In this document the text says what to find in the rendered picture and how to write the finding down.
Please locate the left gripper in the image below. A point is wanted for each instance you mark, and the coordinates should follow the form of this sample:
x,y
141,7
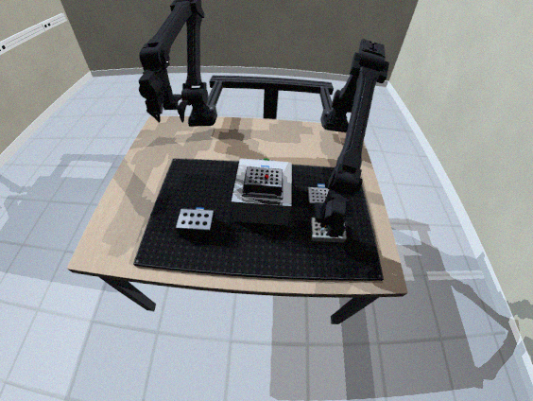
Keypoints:
x,y
318,206

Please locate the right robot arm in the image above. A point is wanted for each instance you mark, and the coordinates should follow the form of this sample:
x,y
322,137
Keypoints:
x,y
155,59

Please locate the white tube rack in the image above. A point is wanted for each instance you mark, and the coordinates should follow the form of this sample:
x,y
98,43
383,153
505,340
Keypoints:
x,y
318,235

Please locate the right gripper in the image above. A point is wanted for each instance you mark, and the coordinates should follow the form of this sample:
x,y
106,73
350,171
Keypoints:
x,y
173,106

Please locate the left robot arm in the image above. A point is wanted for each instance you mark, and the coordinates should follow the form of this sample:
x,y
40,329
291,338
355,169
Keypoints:
x,y
361,82

